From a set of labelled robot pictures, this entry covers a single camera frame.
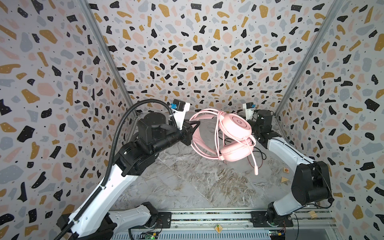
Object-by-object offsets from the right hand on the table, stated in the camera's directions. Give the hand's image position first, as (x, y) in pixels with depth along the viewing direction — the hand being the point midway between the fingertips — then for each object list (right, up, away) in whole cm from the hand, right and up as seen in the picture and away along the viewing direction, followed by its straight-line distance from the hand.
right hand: (231, 114), depth 83 cm
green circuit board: (-41, -59, -12) cm, 73 cm away
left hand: (-17, -5, -30) cm, 35 cm away
